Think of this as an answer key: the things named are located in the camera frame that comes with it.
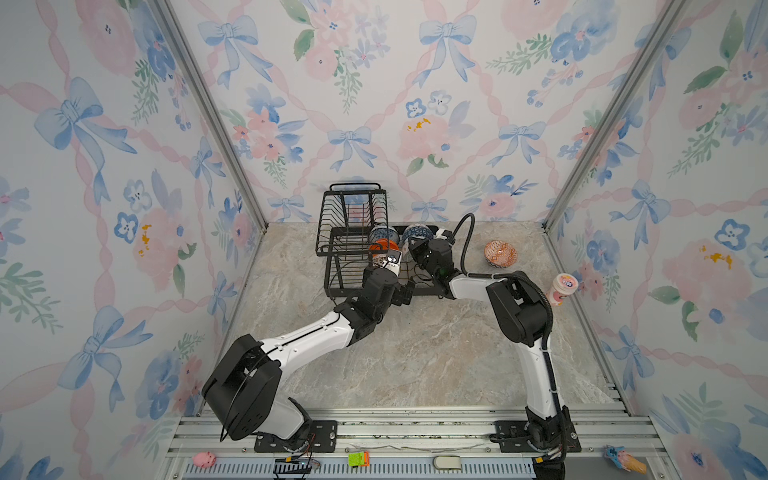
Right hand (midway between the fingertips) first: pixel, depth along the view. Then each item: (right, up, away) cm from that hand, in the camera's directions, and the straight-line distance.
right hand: (405, 235), depth 100 cm
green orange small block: (-12, -54, -31) cm, 63 cm away
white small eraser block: (+8, -55, -30) cm, 63 cm away
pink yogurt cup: (+47, -15, -10) cm, 51 cm away
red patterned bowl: (+35, -6, +10) cm, 37 cm away
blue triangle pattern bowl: (+5, +3, +10) cm, 12 cm away
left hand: (-3, -11, -17) cm, 21 cm away
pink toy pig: (-48, -54, -31) cm, 79 cm away
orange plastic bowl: (-9, -4, +3) cm, 10 cm away
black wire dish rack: (-19, +2, +11) cm, 22 cm away
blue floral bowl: (-8, +2, +10) cm, 12 cm away
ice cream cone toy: (+49, -54, -31) cm, 79 cm away
